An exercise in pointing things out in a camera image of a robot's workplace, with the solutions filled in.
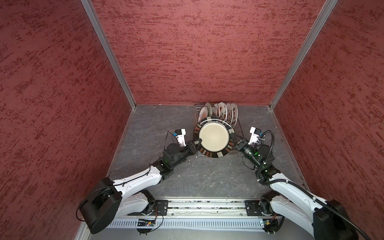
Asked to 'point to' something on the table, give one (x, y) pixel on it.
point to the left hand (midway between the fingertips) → (202, 143)
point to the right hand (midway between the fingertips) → (227, 137)
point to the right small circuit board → (270, 225)
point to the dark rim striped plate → (214, 132)
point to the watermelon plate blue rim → (223, 110)
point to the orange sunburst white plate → (203, 113)
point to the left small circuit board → (143, 222)
